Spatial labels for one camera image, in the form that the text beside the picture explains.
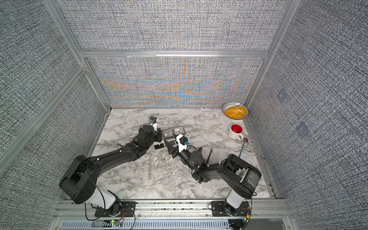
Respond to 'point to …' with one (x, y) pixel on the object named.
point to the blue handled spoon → (245, 140)
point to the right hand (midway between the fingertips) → (169, 134)
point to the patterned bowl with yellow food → (235, 110)
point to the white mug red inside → (235, 132)
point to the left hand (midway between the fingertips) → (162, 127)
